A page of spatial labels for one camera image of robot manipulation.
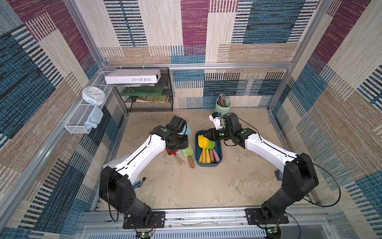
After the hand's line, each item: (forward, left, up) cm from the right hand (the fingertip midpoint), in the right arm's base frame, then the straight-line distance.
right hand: (204, 133), depth 84 cm
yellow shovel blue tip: (+3, 0, -14) cm, 15 cm away
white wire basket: (-6, +59, +16) cm, 61 cm away
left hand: (-5, +10, -2) cm, 12 cm away
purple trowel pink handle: (-6, -8, -15) cm, 18 cm away
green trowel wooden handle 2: (-4, -5, -15) cm, 16 cm away
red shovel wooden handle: (-3, +20, -16) cm, 26 cm away
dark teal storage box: (-1, +4, -17) cm, 17 cm away
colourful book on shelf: (+28, +33, +1) cm, 43 cm away
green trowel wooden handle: (-2, +9, -17) cm, 20 cm away
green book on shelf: (+30, +39, +6) cm, 49 cm away
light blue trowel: (-10, +8, +14) cm, 19 cm away
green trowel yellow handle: (-6, -2, -15) cm, 16 cm away
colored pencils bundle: (+30, -14, -2) cm, 33 cm away
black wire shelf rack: (+38, +24, +8) cm, 46 cm away
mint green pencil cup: (+25, -15, -7) cm, 30 cm away
